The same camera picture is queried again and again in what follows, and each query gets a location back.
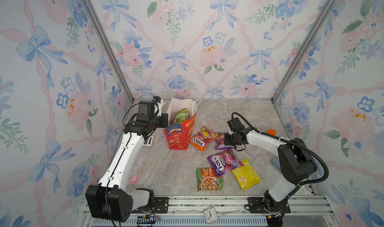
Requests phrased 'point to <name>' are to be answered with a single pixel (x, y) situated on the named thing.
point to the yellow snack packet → (246, 176)
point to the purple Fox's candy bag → (220, 143)
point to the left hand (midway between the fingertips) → (167, 115)
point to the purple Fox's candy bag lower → (224, 162)
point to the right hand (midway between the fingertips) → (226, 139)
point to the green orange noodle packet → (207, 180)
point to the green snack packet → (181, 116)
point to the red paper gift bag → (178, 135)
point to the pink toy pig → (133, 179)
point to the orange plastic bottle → (271, 131)
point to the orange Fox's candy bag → (200, 139)
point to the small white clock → (211, 215)
